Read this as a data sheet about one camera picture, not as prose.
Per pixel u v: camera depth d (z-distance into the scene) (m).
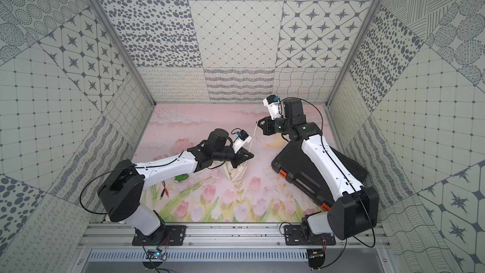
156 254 0.70
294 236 0.73
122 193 0.44
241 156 0.73
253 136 0.74
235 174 0.78
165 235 0.69
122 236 0.77
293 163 0.86
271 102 0.68
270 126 0.68
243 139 0.72
